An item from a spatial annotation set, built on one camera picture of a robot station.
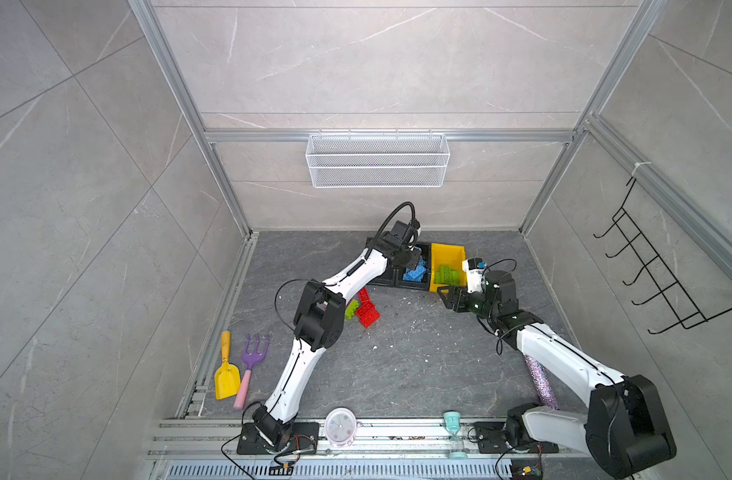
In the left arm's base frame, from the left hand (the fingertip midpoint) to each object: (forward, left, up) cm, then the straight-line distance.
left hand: (415, 249), depth 97 cm
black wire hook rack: (-37, -48, +22) cm, 64 cm away
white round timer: (-49, +24, -10) cm, 56 cm away
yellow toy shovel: (-35, +56, -11) cm, 67 cm away
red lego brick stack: (-16, +17, -12) cm, 26 cm away
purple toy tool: (-30, +52, -13) cm, 61 cm away
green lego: (-16, +22, -11) cm, 30 cm away
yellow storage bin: (+3, -14, -7) cm, 16 cm away
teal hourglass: (-49, -4, -9) cm, 50 cm away
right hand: (-16, -7, +2) cm, 17 cm away
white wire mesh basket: (+26, +12, +17) cm, 33 cm away
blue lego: (-5, -1, -8) cm, 10 cm away
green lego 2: (-5, -11, -8) cm, 15 cm away
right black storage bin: (-8, -3, -8) cm, 12 cm away
